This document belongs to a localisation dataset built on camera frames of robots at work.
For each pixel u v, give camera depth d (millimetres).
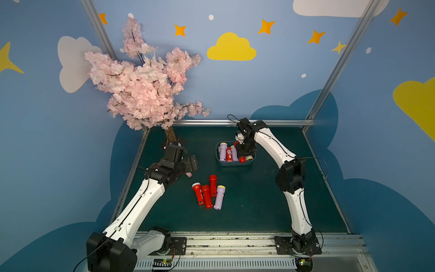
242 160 909
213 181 933
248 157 1009
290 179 593
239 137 865
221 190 883
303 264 734
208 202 858
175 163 586
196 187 898
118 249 370
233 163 1002
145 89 652
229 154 1013
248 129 702
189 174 959
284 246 744
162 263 731
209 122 1109
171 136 1046
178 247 735
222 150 1008
